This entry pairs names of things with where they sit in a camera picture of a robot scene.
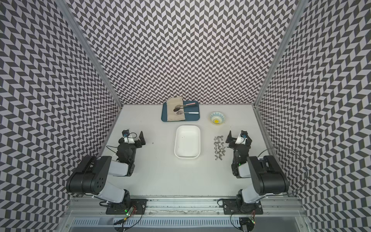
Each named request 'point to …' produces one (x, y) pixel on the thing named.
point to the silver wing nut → (217, 158)
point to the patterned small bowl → (217, 118)
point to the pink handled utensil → (192, 103)
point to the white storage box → (187, 142)
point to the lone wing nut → (221, 152)
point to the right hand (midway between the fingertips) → (237, 134)
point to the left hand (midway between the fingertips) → (135, 133)
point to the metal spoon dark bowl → (177, 108)
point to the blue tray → (189, 117)
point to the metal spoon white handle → (180, 112)
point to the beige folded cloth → (172, 115)
